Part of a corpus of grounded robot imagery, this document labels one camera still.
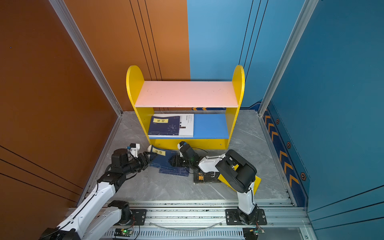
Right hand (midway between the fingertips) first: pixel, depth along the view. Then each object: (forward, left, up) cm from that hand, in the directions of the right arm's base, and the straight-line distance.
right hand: (170, 162), depth 89 cm
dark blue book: (-2, +5, +5) cm, 7 cm away
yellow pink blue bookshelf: (+44, -19, -3) cm, 48 cm away
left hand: (-2, +6, +11) cm, 12 cm away
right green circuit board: (-34, -44, -4) cm, 56 cm away
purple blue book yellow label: (+16, +4, +14) cm, 22 cm away
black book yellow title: (-8, -18, -2) cm, 20 cm away
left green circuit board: (-34, +20, -5) cm, 40 cm away
